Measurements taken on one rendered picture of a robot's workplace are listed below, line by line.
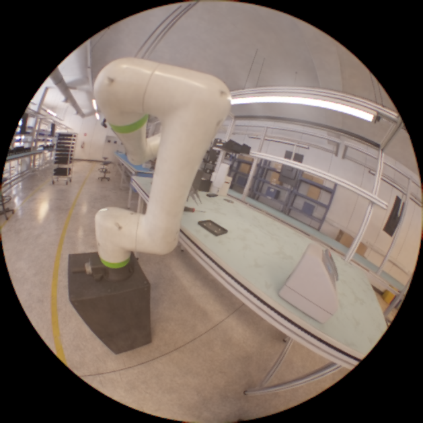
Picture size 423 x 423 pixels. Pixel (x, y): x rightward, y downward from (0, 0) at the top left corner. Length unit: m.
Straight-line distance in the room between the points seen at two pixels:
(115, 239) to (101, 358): 1.05
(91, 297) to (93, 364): 0.85
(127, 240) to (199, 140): 0.33
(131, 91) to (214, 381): 1.45
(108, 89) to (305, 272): 0.53
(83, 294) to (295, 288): 0.62
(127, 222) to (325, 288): 0.54
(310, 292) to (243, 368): 1.12
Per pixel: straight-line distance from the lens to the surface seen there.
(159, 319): 1.37
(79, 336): 1.40
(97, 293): 0.55
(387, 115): 1.04
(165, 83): 0.26
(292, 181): 2.49
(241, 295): 0.44
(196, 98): 0.25
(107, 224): 0.43
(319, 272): 0.36
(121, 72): 0.28
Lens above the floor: 1.24
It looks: 17 degrees down
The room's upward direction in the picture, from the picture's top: 17 degrees clockwise
